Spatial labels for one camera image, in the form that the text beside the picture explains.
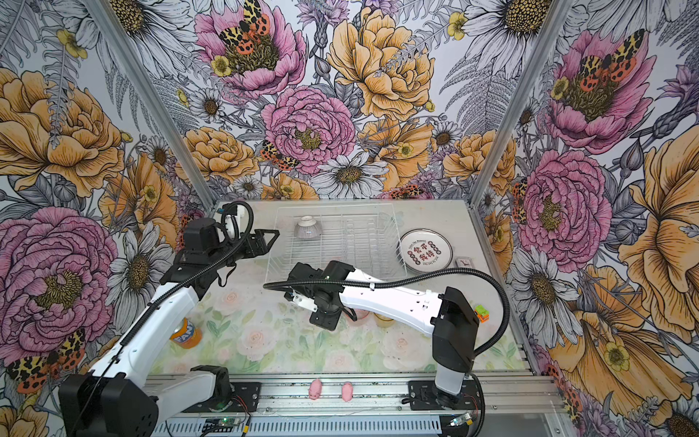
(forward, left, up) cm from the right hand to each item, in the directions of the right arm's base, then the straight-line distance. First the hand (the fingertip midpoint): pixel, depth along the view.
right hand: (334, 320), depth 75 cm
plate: (+30, -32, -10) cm, 44 cm away
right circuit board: (-22, -33, -14) cm, 41 cm away
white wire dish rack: (+36, -9, -9) cm, 39 cm away
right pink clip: (-15, -3, -12) cm, 19 cm away
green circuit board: (-21, +30, -13) cm, 39 cm away
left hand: (+19, +18, +11) cm, 28 cm away
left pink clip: (-14, +6, -12) cm, 19 cm away
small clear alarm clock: (+25, -45, -11) cm, 53 cm away
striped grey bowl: (+38, +12, -6) cm, 40 cm away
